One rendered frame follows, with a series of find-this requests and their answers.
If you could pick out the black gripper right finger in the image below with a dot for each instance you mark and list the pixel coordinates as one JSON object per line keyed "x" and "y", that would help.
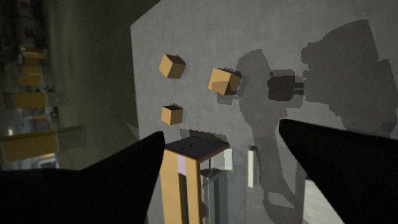
{"x": 357, "y": 173}

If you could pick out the brown cube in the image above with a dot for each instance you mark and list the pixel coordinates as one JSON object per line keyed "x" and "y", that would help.
{"x": 224, "y": 82}

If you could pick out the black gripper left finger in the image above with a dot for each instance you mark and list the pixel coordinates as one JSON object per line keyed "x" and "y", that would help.
{"x": 116, "y": 190}

